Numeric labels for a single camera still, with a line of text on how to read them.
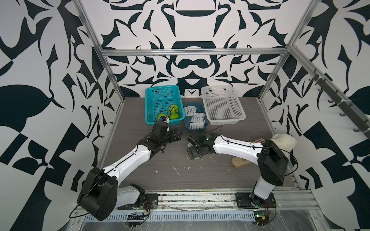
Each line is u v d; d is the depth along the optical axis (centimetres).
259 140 94
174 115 102
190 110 105
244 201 74
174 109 105
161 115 102
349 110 55
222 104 115
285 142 73
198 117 102
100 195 40
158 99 119
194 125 99
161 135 66
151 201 74
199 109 111
